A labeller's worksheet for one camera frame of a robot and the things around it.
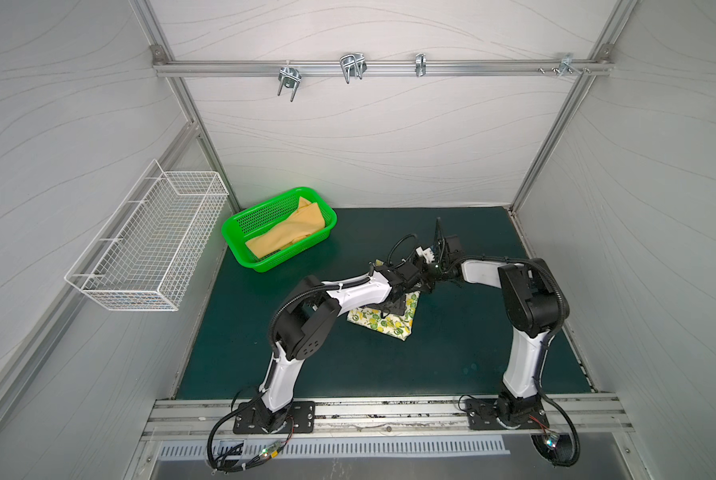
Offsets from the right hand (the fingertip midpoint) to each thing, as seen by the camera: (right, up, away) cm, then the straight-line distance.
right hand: (406, 270), depth 97 cm
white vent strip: (-18, -39, -27) cm, 51 cm away
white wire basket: (-65, +7, -29) cm, 71 cm away
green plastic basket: (-59, +14, +12) cm, 62 cm away
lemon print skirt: (-5, -15, -11) cm, 19 cm away
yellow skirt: (-37, +18, +16) cm, 44 cm away
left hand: (-7, -9, -4) cm, 12 cm away
